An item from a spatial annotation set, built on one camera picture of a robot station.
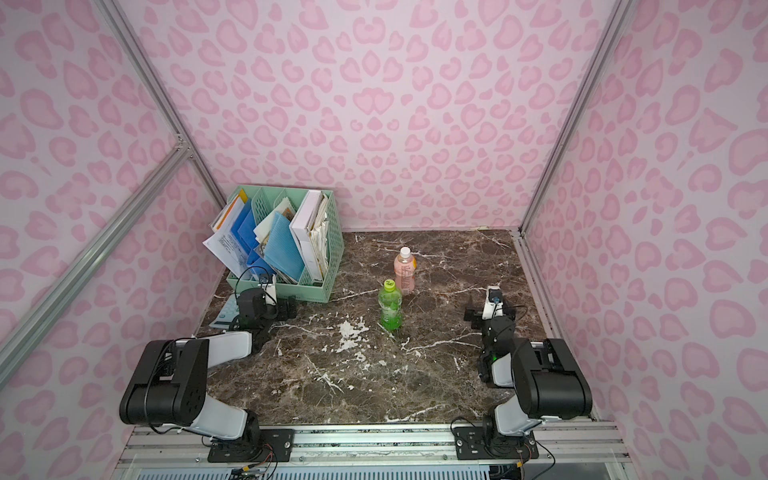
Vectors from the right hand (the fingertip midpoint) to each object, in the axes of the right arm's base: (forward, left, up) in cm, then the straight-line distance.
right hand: (488, 295), depth 90 cm
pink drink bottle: (+5, +25, +5) cm, 26 cm away
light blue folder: (+8, +62, +11) cm, 63 cm away
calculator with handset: (-4, +82, -6) cm, 82 cm away
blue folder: (+15, +75, +13) cm, 77 cm away
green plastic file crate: (+28, +72, +13) cm, 78 cm away
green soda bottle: (-5, +29, +5) cm, 30 cm away
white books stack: (+12, +52, +18) cm, 57 cm away
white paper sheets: (+9, +78, +14) cm, 80 cm away
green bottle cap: (-5, +29, +13) cm, 32 cm away
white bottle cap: (+8, +25, +11) cm, 28 cm away
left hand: (+2, +65, -2) cm, 65 cm away
